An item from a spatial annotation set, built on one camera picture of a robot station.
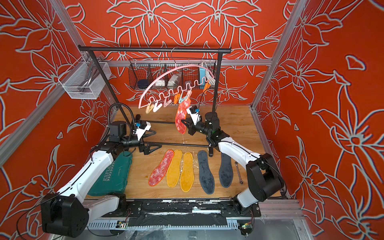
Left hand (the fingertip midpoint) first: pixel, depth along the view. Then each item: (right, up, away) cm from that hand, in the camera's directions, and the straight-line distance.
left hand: (157, 137), depth 75 cm
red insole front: (-2, -22, +9) cm, 24 cm away
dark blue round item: (-15, +34, +23) cm, 44 cm away
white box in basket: (-1, +31, +12) cm, 34 cm away
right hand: (+11, +9, +2) cm, 15 cm away
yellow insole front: (+15, -25, +8) cm, 30 cm away
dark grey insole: (+27, -23, +8) cm, 36 cm away
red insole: (+12, +12, +1) cm, 17 cm away
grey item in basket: (+7, +34, +16) cm, 38 cm away
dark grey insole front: (+38, -22, +10) cm, 45 cm away
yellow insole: (+7, -22, +9) cm, 25 cm away
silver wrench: (+46, -25, +6) cm, 53 cm away
